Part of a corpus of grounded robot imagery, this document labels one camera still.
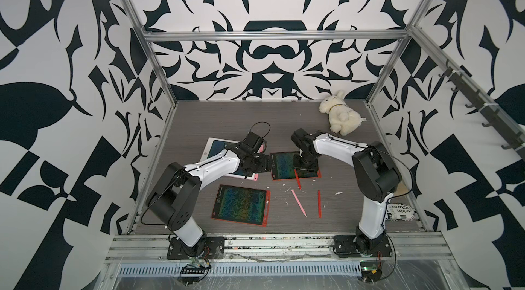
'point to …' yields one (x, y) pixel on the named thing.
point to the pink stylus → (299, 203)
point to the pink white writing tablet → (215, 147)
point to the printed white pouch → (400, 212)
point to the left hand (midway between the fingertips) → (265, 164)
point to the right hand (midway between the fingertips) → (297, 169)
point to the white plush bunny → (342, 119)
